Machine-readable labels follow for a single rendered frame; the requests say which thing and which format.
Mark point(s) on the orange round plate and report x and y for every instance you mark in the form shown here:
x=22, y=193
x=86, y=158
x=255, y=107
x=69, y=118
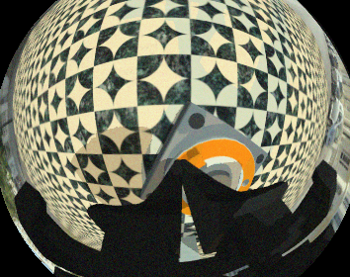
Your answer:
x=221, y=153

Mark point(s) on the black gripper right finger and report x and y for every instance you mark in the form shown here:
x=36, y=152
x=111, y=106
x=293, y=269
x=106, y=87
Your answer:
x=214, y=207

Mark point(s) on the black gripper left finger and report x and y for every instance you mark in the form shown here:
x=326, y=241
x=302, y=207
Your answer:
x=160, y=215

